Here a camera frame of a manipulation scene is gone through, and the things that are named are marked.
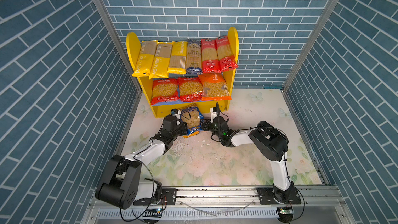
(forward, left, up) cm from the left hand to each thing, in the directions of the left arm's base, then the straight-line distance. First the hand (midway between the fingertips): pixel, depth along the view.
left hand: (187, 123), depth 90 cm
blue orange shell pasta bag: (+8, -1, -2) cm, 8 cm away
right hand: (+5, -7, -2) cm, 8 cm away
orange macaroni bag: (+21, -17, +9) cm, 28 cm away
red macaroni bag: (+20, +15, +8) cm, 26 cm away
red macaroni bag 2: (+20, -1, +9) cm, 22 cm away
